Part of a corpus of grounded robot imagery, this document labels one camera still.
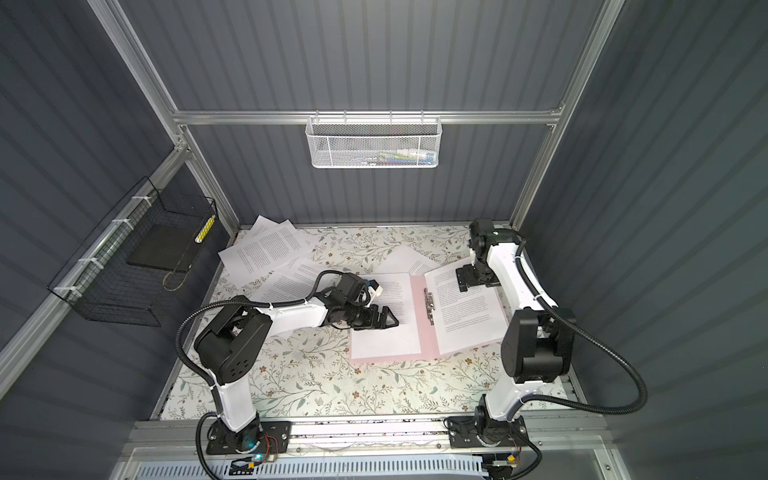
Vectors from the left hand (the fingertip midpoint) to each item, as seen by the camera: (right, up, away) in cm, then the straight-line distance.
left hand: (390, 324), depth 90 cm
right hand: (+28, +12, -3) cm, 31 cm away
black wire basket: (-63, +18, -17) cm, 68 cm away
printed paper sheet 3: (-49, +22, +23) cm, 58 cm away
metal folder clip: (+13, +5, +8) cm, 16 cm away
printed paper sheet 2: (+22, +2, -1) cm, 22 cm away
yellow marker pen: (-51, +28, -8) cm, 59 cm away
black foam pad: (-58, +23, -14) cm, 64 cm away
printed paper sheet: (+2, -5, 0) cm, 5 cm away
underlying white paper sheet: (-34, +11, +15) cm, 39 cm away
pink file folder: (+11, -3, +2) cm, 12 cm away
